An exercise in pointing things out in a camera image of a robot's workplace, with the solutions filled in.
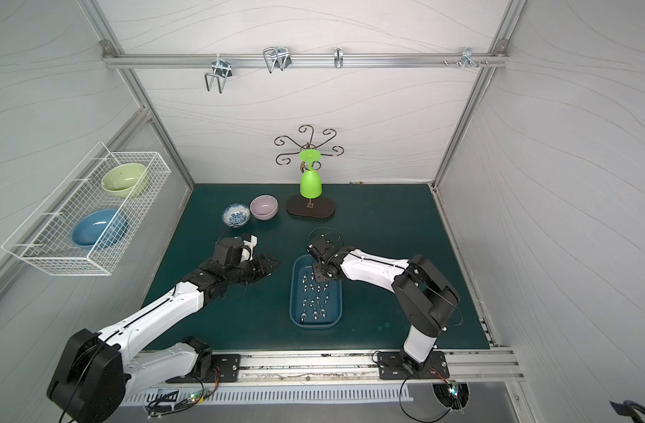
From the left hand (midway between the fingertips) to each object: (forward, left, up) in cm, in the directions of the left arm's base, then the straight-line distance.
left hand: (278, 265), depth 81 cm
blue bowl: (-1, +42, +21) cm, 47 cm away
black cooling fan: (-31, -51, -15) cm, 62 cm away
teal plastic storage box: (-8, -11, -11) cm, 17 cm away
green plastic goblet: (+28, -9, +9) cm, 31 cm away
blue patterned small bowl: (+28, +24, -10) cm, 38 cm away
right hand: (+4, -14, -9) cm, 17 cm away
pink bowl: (+31, +12, -9) cm, 35 cm away
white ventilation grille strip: (-33, +26, -15) cm, 45 cm away
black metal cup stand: (+34, -12, -11) cm, 38 cm away
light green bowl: (+15, +44, +22) cm, 52 cm away
